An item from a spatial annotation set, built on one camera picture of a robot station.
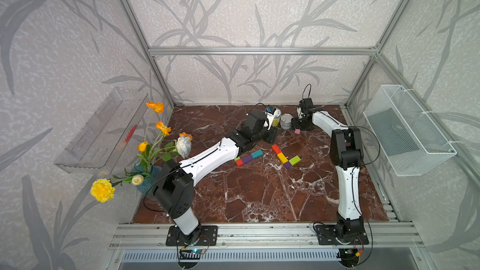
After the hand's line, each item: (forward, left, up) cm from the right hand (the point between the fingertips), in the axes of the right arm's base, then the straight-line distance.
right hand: (297, 125), depth 108 cm
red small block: (-15, +14, -1) cm, 21 cm away
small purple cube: (-25, +9, -2) cm, 26 cm away
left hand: (-18, +15, +21) cm, 32 cm away
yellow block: (-21, +11, -1) cm, 23 cm away
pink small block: (-5, +1, 0) cm, 5 cm away
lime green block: (-22, +5, -2) cm, 23 cm away
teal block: (-18, +24, -2) cm, 30 cm away
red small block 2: (-24, +33, -1) cm, 41 cm away
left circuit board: (-61, +50, -3) cm, 79 cm away
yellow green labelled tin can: (+2, +12, +7) cm, 14 cm away
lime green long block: (-22, +34, 0) cm, 40 cm away
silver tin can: (+1, +7, +3) cm, 8 cm away
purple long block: (-21, +29, -1) cm, 36 cm away
